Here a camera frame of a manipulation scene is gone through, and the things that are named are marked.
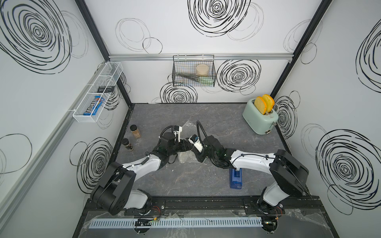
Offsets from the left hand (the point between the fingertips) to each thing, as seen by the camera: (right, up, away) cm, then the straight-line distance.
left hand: (191, 141), depth 85 cm
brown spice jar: (-36, +6, +9) cm, 38 cm away
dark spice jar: (-39, -1, +2) cm, 39 cm away
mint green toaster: (+44, +10, +6) cm, 46 cm away
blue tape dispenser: (+24, -19, -7) cm, 31 cm away
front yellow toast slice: (+44, +22, +7) cm, 49 cm away
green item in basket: (+8, +39, +11) cm, 41 cm away
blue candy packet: (-47, +18, -16) cm, 53 cm away
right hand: (+1, -3, -2) cm, 4 cm away
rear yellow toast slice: (+49, +23, +6) cm, 55 cm away
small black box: (-44, +30, -7) cm, 54 cm away
